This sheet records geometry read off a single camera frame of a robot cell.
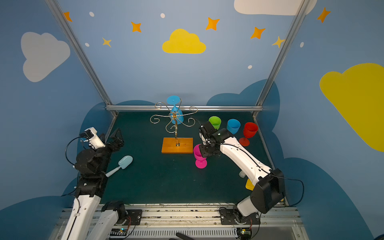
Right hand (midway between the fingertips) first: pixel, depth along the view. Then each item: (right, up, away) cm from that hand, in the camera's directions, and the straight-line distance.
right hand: (207, 150), depth 81 cm
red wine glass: (+28, +11, +11) cm, 32 cm away
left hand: (-46, +11, -13) cm, 49 cm away
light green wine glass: (+7, +17, +18) cm, 26 cm away
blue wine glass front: (+18, +13, +15) cm, 27 cm away
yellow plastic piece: (+25, -22, +5) cm, 33 cm away
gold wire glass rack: (-18, +13, -11) cm, 25 cm away
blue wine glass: (-17, +19, -3) cm, 25 cm away
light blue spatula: (-52, -10, +12) cm, 55 cm away
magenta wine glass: (-3, -10, +12) cm, 16 cm away
